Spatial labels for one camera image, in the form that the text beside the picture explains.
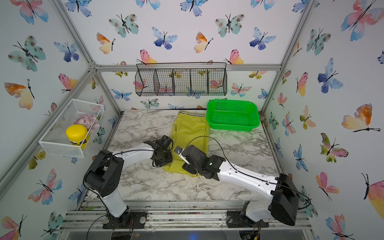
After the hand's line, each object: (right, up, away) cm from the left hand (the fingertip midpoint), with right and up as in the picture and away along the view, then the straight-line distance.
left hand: (172, 160), depth 94 cm
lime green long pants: (+10, +20, +15) cm, 27 cm away
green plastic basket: (+43, +30, +24) cm, 58 cm away
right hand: (+13, +7, -16) cm, 22 cm away
